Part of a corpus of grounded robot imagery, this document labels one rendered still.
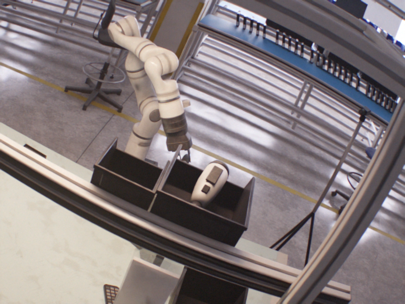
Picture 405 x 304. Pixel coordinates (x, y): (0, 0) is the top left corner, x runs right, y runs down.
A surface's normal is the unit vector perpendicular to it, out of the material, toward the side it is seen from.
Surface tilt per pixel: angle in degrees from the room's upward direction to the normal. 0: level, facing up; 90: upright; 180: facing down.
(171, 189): 3
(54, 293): 0
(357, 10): 82
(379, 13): 90
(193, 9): 90
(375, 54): 90
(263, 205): 0
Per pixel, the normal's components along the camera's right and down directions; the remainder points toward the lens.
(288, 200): 0.37, -0.81
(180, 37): -0.18, 0.43
